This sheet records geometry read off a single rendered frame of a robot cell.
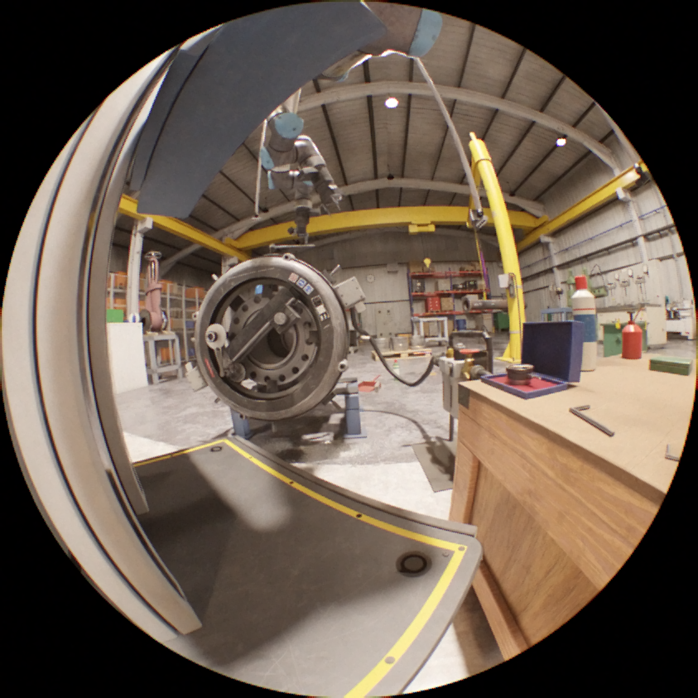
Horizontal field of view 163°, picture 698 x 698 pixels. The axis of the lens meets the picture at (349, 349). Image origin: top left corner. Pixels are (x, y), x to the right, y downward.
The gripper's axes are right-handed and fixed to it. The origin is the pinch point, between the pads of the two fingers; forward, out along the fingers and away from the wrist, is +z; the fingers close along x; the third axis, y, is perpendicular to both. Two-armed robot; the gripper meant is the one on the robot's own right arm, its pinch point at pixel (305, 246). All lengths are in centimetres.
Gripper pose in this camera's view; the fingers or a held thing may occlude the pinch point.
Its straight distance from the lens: 124.3
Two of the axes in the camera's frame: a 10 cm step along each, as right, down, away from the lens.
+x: 0.7, 0.6, -10.0
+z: 0.0, 10.0, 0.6
